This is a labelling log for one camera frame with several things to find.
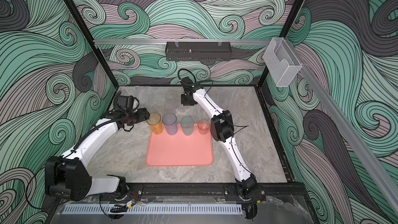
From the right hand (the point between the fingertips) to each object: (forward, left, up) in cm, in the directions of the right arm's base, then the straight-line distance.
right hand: (184, 103), depth 100 cm
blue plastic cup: (-16, +7, +3) cm, 18 cm away
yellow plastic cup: (-15, +16, +4) cm, 22 cm away
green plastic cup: (-15, -2, -2) cm, 15 cm away
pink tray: (-29, +11, -7) cm, 31 cm away
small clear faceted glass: (0, +3, -5) cm, 5 cm away
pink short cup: (-14, -13, -5) cm, 20 cm away
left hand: (-14, +21, +9) cm, 27 cm away
